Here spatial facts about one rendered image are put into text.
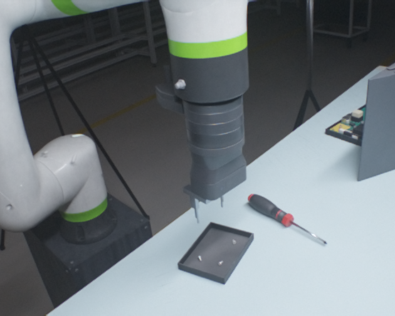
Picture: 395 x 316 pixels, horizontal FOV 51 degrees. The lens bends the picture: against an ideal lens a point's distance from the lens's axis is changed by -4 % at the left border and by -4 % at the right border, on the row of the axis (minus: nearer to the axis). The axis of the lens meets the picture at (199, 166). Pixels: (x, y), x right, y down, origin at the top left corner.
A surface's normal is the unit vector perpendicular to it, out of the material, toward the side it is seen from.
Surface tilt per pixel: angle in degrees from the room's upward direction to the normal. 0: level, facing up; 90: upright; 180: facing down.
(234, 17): 97
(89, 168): 89
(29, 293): 0
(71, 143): 11
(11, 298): 0
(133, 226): 0
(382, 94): 90
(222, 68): 90
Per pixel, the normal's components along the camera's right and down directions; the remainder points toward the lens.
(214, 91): 0.04, 0.51
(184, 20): -0.45, 0.59
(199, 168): -0.71, 0.10
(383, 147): 0.34, 0.46
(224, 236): -0.09, -0.85
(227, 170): 0.68, 0.27
